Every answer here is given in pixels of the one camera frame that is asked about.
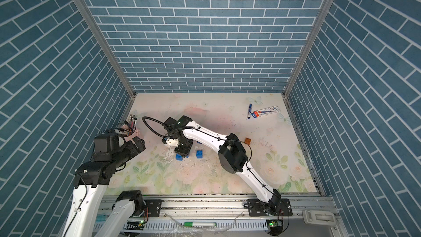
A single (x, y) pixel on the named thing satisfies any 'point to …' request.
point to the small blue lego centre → (199, 142)
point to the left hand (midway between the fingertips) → (141, 144)
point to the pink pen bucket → (136, 133)
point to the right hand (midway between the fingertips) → (185, 152)
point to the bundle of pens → (131, 122)
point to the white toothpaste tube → (265, 111)
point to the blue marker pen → (249, 111)
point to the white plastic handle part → (319, 218)
